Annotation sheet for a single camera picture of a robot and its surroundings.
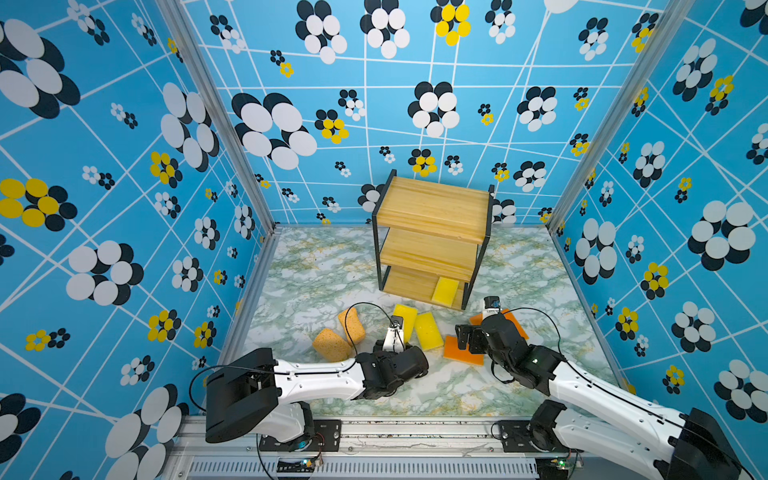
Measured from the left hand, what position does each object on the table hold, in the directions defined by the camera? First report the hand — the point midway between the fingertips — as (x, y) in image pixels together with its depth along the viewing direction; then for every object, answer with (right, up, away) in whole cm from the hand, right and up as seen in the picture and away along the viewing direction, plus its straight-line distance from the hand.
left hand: (405, 346), depth 83 cm
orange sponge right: (+34, +7, +12) cm, 36 cm away
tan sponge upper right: (-15, +3, +6) cm, 17 cm away
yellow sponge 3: (+14, +13, +16) cm, 25 cm away
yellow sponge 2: (+8, +3, +8) cm, 11 cm away
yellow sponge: (+1, +8, +2) cm, 8 cm away
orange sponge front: (+14, -2, +3) cm, 14 cm away
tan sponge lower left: (-21, -1, +3) cm, 22 cm away
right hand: (+19, +5, 0) cm, 19 cm away
